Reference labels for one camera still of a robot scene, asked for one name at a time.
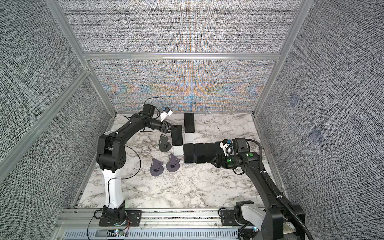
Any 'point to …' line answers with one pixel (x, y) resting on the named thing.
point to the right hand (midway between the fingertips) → (217, 161)
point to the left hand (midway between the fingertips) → (174, 129)
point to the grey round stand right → (173, 164)
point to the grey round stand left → (156, 169)
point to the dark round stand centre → (167, 149)
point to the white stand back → (189, 137)
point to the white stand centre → (178, 150)
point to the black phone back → (189, 122)
